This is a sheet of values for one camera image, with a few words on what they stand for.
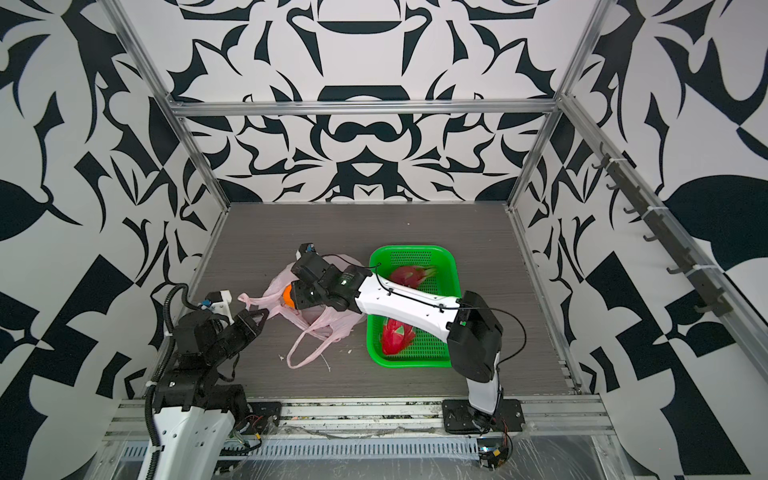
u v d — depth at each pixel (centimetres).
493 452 71
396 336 79
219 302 69
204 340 58
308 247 69
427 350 85
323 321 77
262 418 72
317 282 57
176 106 91
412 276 91
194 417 51
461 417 74
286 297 75
